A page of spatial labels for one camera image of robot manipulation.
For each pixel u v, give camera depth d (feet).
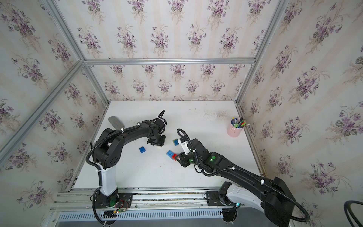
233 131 3.05
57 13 2.36
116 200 2.26
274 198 1.30
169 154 2.90
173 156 2.84
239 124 2.91
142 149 2.97
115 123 3.35
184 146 2.29
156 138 2.63
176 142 3.02
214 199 2.41
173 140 3.12
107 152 1.66
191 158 2.16
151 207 2.35
